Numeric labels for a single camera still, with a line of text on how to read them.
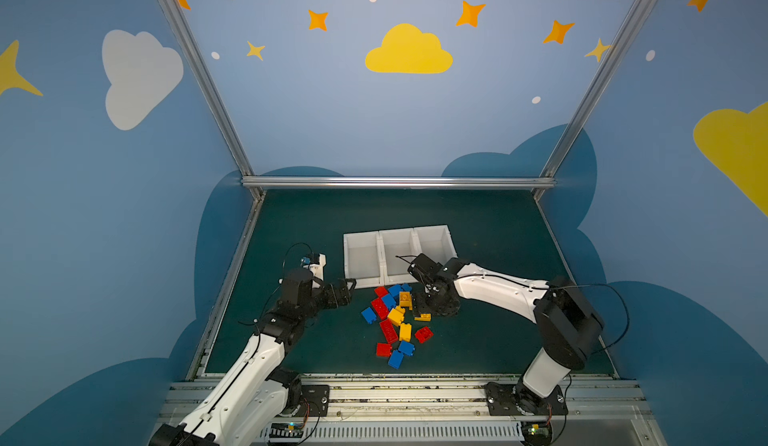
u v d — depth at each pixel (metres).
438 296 0.66
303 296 0.63
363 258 1.02
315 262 0.73
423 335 0.85
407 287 0.93
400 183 1.17
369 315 0.88
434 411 0.73
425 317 0.88
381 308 0.89
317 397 0.75
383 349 0.82
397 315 0.87
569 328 0.46
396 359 0.80
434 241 1.04
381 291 0.92
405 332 0.84
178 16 0.74
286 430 0.73
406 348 0.82
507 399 0.76
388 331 0.85
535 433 0.73
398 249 1.04
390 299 0.90
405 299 0.89
